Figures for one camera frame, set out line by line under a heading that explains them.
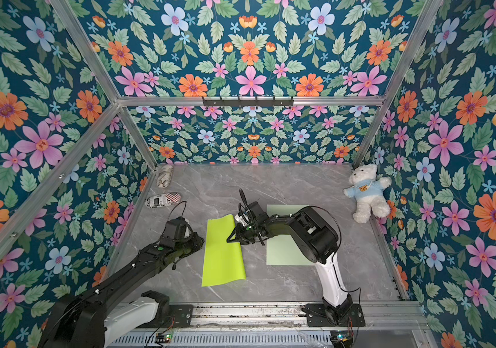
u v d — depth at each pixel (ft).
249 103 3.03
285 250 2.91
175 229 2.19
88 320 1.31
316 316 2.36
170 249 2.08
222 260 2.69
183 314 2.43
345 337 2.33
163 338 2.35
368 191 3.23
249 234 2.76
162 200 3.32
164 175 3.65
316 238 1.81
